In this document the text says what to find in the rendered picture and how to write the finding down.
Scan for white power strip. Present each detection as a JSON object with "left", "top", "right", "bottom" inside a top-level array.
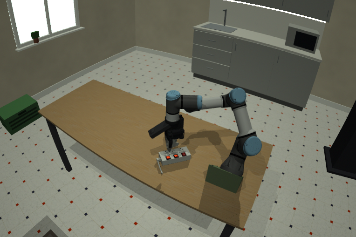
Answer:
[{"left": 157, "top": 147, "right": 191, "bottom": 173}]

